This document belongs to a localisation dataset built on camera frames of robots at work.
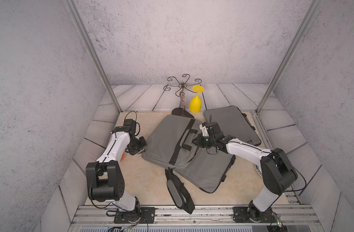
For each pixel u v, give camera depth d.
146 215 0.72
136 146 0.74
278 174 0.46
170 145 0.91
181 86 0.93
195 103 0.93
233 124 1.09
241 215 0.73
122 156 0.94
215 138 0.70
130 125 0.71
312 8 0.71
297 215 0.74
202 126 0.85
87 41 0.81
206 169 0.87
